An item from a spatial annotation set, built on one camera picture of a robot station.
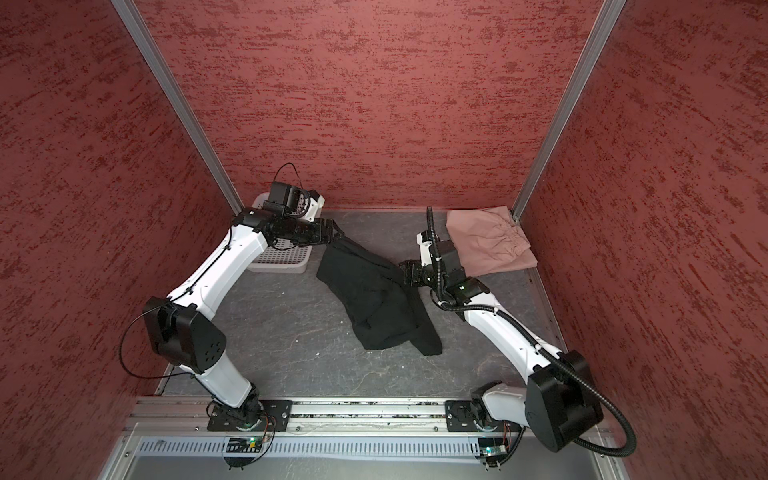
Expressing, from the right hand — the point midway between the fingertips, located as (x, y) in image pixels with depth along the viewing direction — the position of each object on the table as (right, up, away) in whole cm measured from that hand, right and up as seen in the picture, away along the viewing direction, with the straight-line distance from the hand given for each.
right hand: (405, 271), depth 83 cm
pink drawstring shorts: (+31, +8, +24) cm, 40 cm away
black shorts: (-8, -9, +3) cm, 12 cm away
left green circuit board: (-40, -41, -12) cm, 59 cm away
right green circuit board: (+21, -42, -12) cm, 48 cm away
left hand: (-21, +9, -1) cm, 23 cm away
